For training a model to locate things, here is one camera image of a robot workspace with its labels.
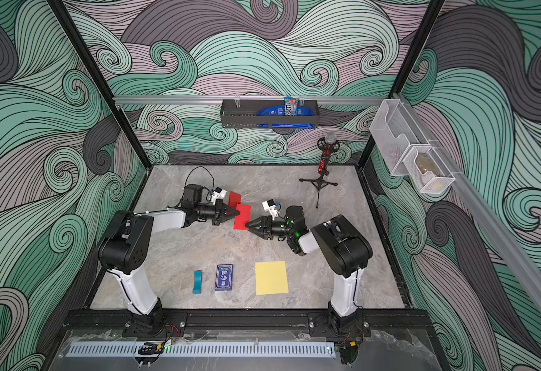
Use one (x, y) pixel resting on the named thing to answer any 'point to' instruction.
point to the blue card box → (224, 277)
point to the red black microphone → (328, 144)
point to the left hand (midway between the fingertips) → (238, 211)
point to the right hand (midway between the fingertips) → (248, 226)
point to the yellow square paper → (270, 277)
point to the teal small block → (197, 282)
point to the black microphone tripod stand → (318, 184)
